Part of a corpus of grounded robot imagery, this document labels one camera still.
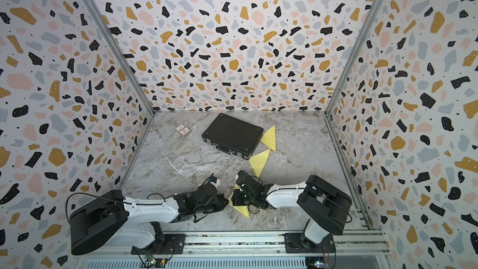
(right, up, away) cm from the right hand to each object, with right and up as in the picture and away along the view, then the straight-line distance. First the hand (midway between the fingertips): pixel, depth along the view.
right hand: (230, 201), depth 84 cm
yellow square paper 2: (+20, +27, +26) cm, 43 cm away
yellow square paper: (+14, +15, +14) cm, 25 cm away
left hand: (+1, -1, -1) cm, 2 cm away
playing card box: (-31, +32, +26) cm, 51 cm away
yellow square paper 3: (+6, -3, -3) cm, 7 cm away
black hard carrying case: (0, +29, +23) cm, 37 cm away
